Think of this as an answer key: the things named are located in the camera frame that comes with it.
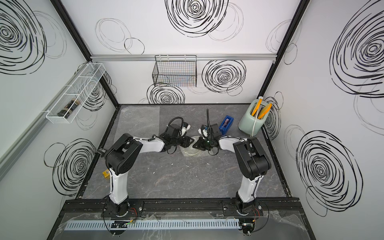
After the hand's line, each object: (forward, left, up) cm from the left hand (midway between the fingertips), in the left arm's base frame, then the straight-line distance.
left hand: (191, 140), depth 97 cm
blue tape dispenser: (+11, -23, +3) cm, 26 cm away
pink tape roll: (+13, -24, +4) cm, 27 cm away
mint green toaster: (+6, -36, +12) cm, 38 cm away
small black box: (-10, +55, -1) cm, 56 cm away
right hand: (-6, -2, +1) cm, 6 cm away
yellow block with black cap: (-24, +46, 0) cm, 52 cm away
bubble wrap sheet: (+16, +40, -2) cm, 43 cm away
